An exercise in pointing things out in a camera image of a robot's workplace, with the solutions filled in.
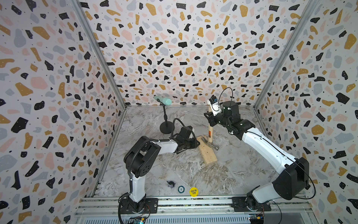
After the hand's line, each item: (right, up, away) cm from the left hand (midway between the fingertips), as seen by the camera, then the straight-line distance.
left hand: (203, 143), depth 93 cm
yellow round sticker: (-7, -25, -15) cm, 29 cm away
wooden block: (+3, -5, -3) cm, 7 cm away
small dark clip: (-19, -20, -16) cm, 32 cm away
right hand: (+2, +20, -14) cm, 25 cm away
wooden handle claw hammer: (+4, +1, -4) cm, 6 cm away
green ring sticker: (-14, -24, -14) cm, 31 cm away
